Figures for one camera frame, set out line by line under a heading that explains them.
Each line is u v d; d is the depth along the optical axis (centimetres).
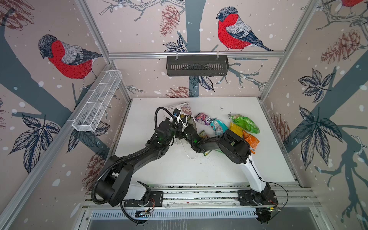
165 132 63
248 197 73
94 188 42
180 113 70
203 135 93
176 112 68
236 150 57
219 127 98
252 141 90
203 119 100
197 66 105
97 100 79
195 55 100
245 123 95
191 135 77
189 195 77
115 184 42
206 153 88
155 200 73
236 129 95
